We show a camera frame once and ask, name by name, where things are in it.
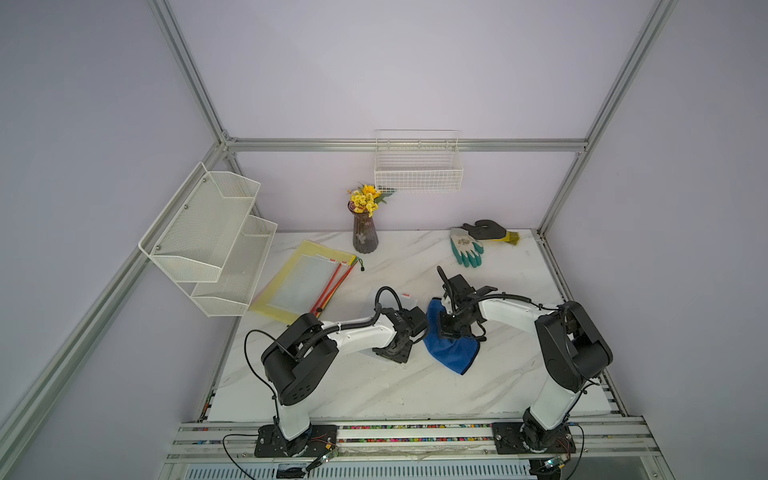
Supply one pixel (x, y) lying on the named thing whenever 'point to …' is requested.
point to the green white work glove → (465, 248)
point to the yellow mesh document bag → (260, 303)
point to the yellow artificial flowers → (365, 199)
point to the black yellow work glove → (487, 229)
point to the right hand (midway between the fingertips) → (441, 338)
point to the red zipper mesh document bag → (331, 288)
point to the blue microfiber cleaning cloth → (459, 354)
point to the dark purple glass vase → (364, 233)
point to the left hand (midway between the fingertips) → (390, 355)
